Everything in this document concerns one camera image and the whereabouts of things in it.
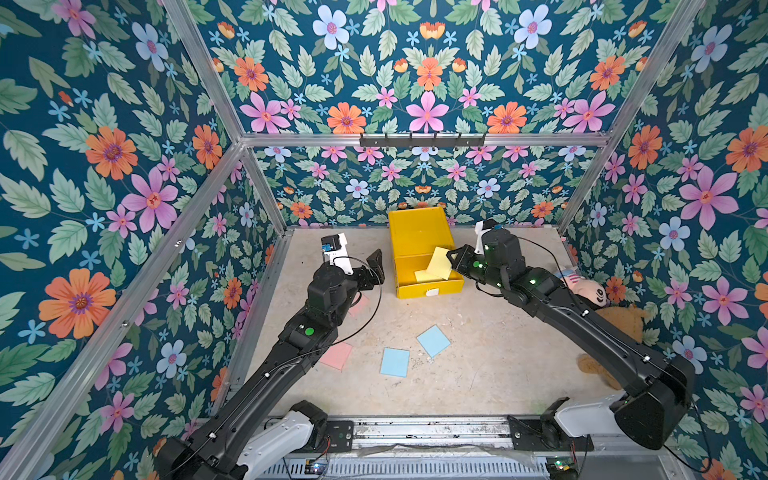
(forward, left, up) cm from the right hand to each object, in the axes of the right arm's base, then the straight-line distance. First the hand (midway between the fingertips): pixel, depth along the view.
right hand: (449, 251), depth 74 cm
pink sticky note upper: (-18, +20, +2) cm, 27 cm away
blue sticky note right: (-10, +2, -30) cm, 32 cm away
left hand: (-4, +20, +4) cm, 20 cm away
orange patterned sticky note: (-1, +2, -4) cm, 5 cm away
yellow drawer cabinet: (+13, +8, -8) cm, 17 cm away
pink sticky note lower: (-16, +32, -31) cm, 47 cm away
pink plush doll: (+3, -47, -21) cm, 51 cm away
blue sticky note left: (-17, +14, -30) cm, 38 cm away
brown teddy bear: (-8, -51, -19) cm, 55 cm away
